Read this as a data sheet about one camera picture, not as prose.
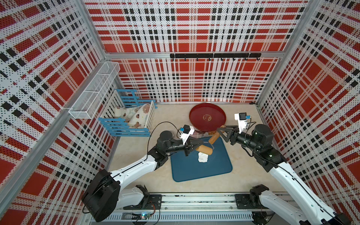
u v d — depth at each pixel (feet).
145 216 2.27
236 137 1.95
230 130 1.96
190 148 2.08
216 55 2.91
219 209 2.37
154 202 2.42
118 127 3.30
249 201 2.33
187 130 2.02
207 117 3.65
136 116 3.42
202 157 2.91
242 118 1.95
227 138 2.01
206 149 2.39
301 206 1.31
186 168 2.97
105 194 1.33
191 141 2.14
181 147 2.10
